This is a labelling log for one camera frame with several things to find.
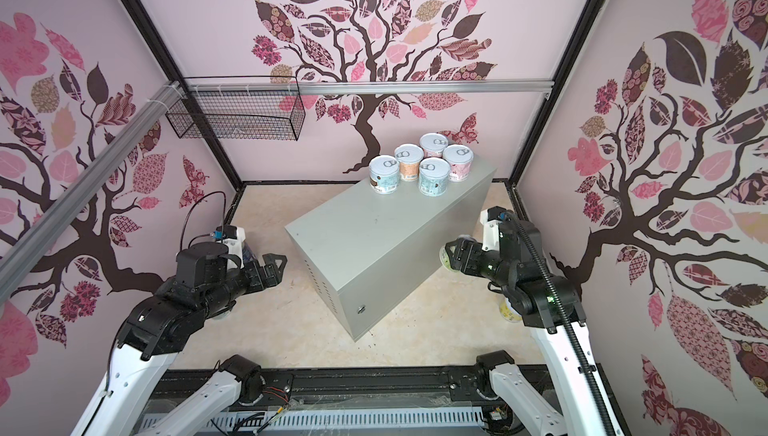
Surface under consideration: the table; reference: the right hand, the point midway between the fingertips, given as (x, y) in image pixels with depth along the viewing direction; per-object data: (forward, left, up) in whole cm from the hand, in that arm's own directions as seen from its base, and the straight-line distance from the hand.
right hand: (461, 245), depth 66 cm
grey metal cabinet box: (-4, +20, +5) cm, 21 cm away
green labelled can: (-3, +4, -2) cm, 5 cm away
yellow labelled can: (-6, -17, -26) cm, 31 cm away
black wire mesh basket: (+51, +65, +5) cm, 83 cm away
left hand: (-3, +44, -4) cm, 44 cm away
